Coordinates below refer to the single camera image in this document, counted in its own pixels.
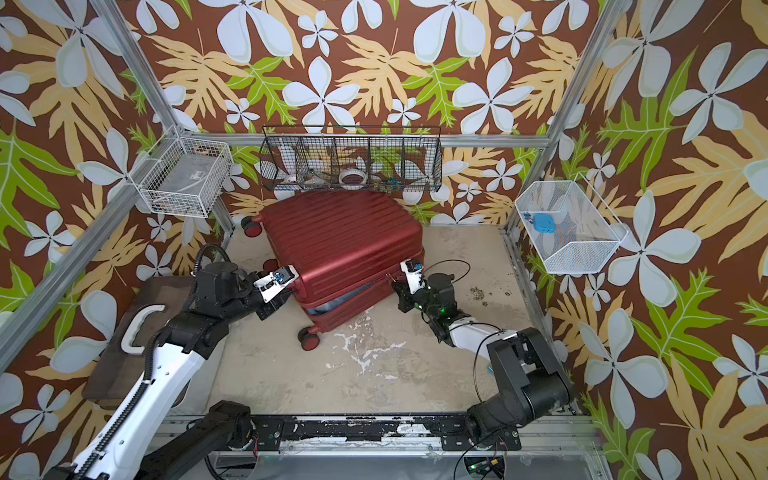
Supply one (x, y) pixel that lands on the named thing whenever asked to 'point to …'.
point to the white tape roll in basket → (350, 186)
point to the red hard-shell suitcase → (347, 248)
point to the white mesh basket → (570, 227)
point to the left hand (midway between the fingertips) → (281, 274)
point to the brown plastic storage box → (120, 367)
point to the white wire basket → (182, 176)
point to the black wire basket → (364, 158)
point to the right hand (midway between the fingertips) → (394, 282)
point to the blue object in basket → (544, 222)
